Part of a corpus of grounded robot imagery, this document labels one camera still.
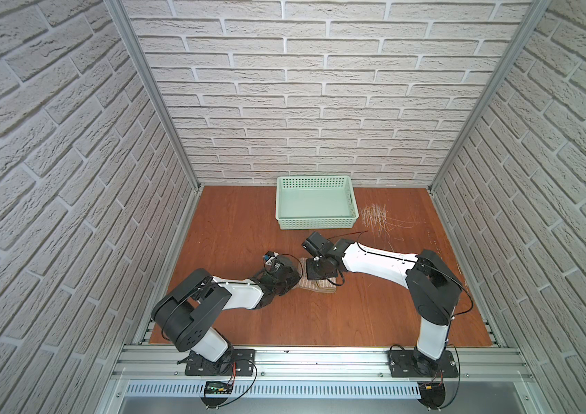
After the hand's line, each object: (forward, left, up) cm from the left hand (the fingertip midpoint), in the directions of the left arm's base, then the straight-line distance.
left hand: (301, 267), depth 91 cm
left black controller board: (-36, +24, -4) cm, 43 cm away
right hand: (-5, -1, +1) cm, 6 cm away
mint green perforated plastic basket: (+33, -9, -2) cm, 35 cm away
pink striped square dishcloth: (-7, -7, 0) cm, 10 cm away
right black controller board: (-38, -36, -1) cm, 52 cm away
